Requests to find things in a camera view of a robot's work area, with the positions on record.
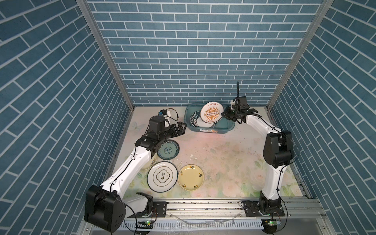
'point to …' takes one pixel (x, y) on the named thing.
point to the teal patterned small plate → (168, 150)
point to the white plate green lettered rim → (196, 121)
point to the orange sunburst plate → (211, 112)
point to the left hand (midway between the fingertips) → (184, 126)
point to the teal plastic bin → (224, 126)
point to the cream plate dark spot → (151, 162)
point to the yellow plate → (191, 177)
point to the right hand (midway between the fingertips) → (222, 113)
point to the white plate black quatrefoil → (162, 176)
